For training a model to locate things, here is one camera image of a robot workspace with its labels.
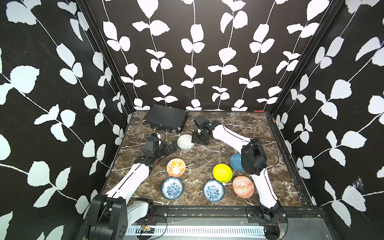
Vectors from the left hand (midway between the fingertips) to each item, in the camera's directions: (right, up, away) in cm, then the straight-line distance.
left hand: (172, 144), depth 86 cm
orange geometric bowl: (+40, -24, -4) cm, 47 cm away
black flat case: (-8, +17, +30) cm, 35 cm away
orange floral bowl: (+2, -15, +2) cm, 15 cm away
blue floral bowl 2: (+24, -26, -5) cm, 35 cm away
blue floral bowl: (0, -24, -4) cm, 25 cm away
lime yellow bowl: (+30, -18, +1) cm, 34 cm away
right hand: (+12, +2, +8) cm, 14 cm away
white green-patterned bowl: (+6, -1, +12) cm, 14 cm away
